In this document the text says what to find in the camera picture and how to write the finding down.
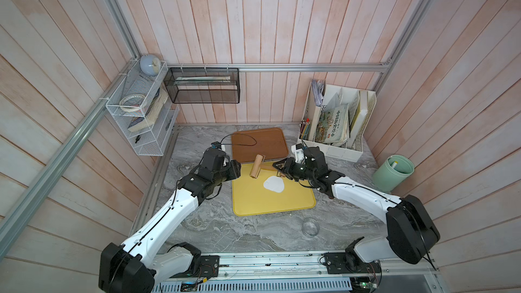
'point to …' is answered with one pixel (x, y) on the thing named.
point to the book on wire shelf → (151, 114)
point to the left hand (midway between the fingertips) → (235, 169)
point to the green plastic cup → (392, 173)
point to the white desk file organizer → (361, 103)
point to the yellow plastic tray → (269, 192)
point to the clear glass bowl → (310, 227)
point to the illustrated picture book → (332, 124)
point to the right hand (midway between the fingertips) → (272, 165)
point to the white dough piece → (275, 184)
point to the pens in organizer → (304, 126)
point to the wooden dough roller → (258, 166)
